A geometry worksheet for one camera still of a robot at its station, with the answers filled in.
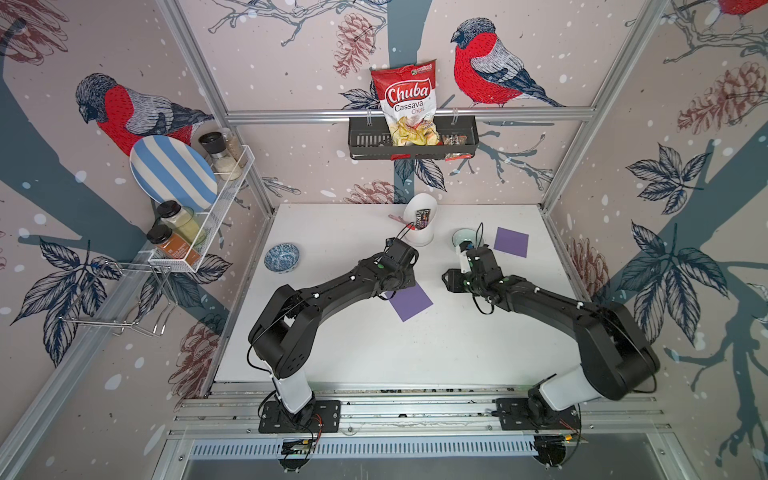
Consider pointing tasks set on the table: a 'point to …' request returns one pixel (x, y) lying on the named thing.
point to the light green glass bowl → (463, 235)
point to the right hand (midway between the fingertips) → (447, 274)
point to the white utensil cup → (420, 201)
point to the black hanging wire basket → (371, 138)
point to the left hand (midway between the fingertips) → (414, 270)
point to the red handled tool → (402, 221)
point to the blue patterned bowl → (282, 258)
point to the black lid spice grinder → (224, 164)
